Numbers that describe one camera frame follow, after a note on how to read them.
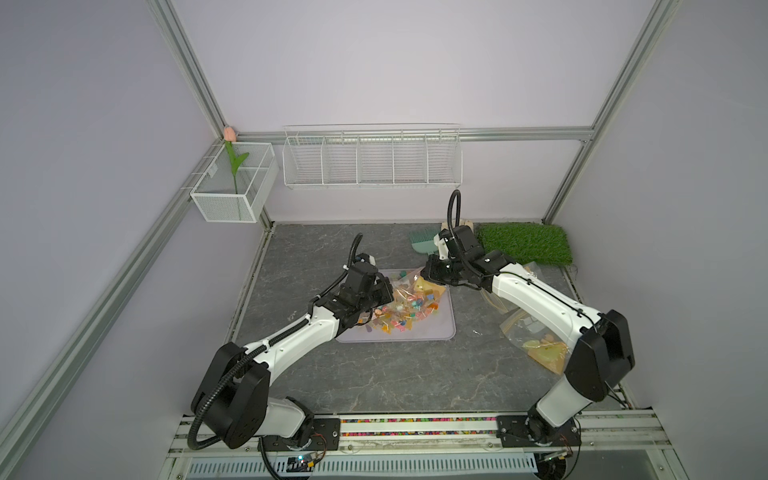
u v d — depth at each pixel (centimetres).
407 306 87
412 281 89
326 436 73
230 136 89
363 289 65
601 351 43
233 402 41
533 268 96
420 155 104
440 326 93
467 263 60
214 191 80
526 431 73
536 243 110
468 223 120
